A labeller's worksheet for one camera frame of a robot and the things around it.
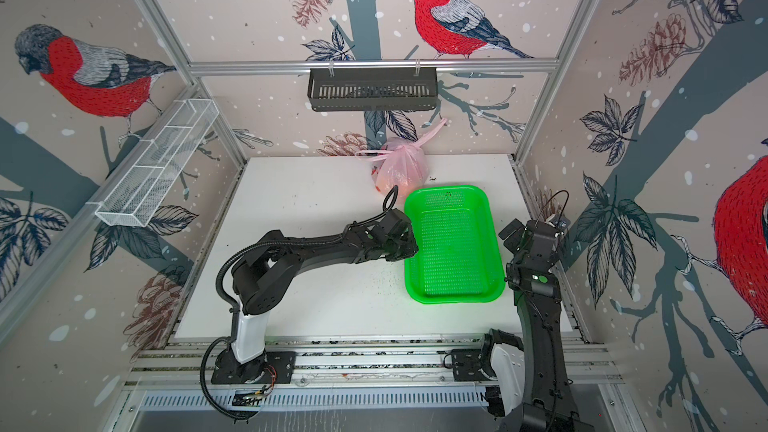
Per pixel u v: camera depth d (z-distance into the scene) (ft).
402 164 3.39
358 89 3.51
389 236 2.34
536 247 1.85
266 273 1.65
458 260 2.89
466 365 2.40
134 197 2.34
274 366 2.39
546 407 1.28
